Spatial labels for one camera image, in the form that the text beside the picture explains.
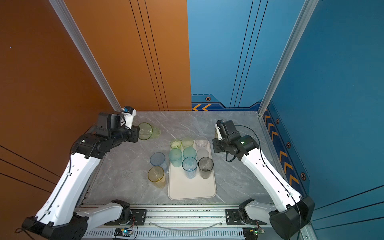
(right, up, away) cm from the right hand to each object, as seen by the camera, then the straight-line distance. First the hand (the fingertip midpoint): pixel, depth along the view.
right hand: (214, 143), depth 76 cm
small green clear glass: (-23, -3, +21) cm, 31 cm away
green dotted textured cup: (-15, -1, +18) cm, 24 cm away
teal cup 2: (-14, -7, +15) cm, 21 cm away
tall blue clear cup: (-30, -9, +6) cm, 32 cm away
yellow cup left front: (-30, -16, +1) cm, 34 cm away
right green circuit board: (+17, -42, -6) cm, 45 cm away
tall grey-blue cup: (-13, -14, +12) cm, 23 cm away
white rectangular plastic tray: (-18, -26, +7) cm, 32 cm away
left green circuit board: (-45, -42, -5) cm, 61 cm away
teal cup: (-22, -10, +14) cm, 28 cm away
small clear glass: (-6, -1, +22) cm, 23 cm away
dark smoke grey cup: (-4, -14, +9) cm, 17 cm away
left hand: (-36, +9, -6) cm, 38 cm away
